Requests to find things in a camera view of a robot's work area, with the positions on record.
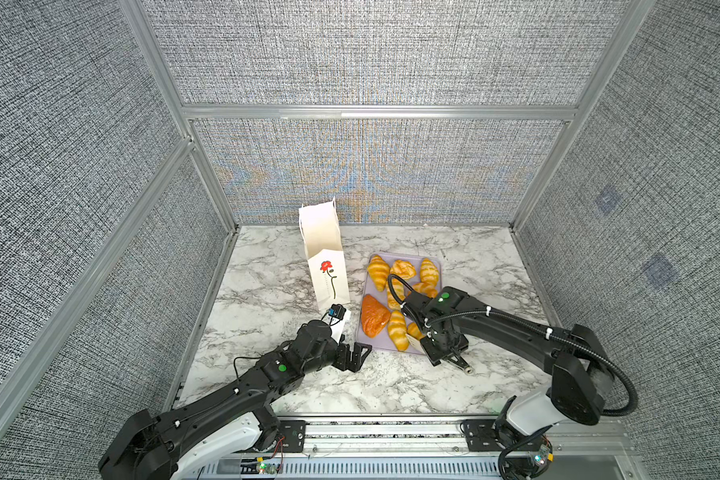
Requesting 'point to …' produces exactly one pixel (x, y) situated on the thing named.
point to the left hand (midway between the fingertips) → (359, 345)
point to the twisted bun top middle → (404, 269)
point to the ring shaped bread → (428, 286)
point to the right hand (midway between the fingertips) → (441, 354)
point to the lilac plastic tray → (382, 341)
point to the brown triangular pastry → (374, 316)
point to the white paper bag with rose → (321, 231)
